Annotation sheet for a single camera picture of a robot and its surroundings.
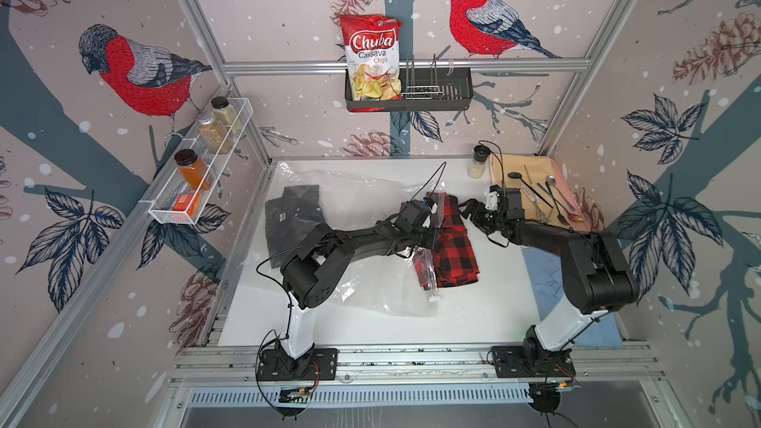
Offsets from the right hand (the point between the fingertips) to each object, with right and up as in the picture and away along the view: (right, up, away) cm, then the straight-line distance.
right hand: (462, 211), depth 97 cm
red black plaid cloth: (-6, -14, -8) cm, 17 cm away
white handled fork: (+30, -2, +6) cm, 30 cm away
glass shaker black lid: (+9, +16, +15) cm, 24 cm away
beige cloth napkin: (+33, +5, +11) cm, 35 cm away
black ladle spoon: (+26, +12, +17) cm, 34 cm away
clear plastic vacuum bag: (-26, -21, -10) cm, 35 cm away
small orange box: (-73, +5, -30) cm, 79 cm away
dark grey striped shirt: (-60, -2, +4) cm, 60 cm away
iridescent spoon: (+38, +11, +15) cm, 42 cm away
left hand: (-7, -6, -6) cm, 11 cm away
